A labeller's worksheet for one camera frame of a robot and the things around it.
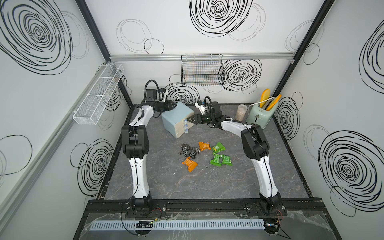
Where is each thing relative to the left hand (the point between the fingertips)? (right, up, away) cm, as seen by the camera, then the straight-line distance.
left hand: (174, 105), depth 99 cm
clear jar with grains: (+47, -3, +6) cm, 48 cm away
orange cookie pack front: (+12, -36, -11) cm, 39 cm away
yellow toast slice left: (+60, +6, -2) cm, 61 cm away
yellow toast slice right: (+68, +2, +2) cm, 68 cm away
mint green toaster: (+55, -7, -4) cm, 55 cm away
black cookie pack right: (+13, -31, -8) cm, 34 cm away
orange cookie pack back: (+19, -27, -4) cm, 33 cm away
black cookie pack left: (+8, -28, -5) cm, 29 cm away
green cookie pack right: (+33, -34, -10) cm, 48 cm away
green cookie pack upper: (+29, -27, -5) cm, 40 cm away
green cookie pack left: (+26, -35, -10) cm, 45 cm away
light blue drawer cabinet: (+2, -11, -9) cm, 14 cm away
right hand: (+10, -9, -4) cm, 14 cm away
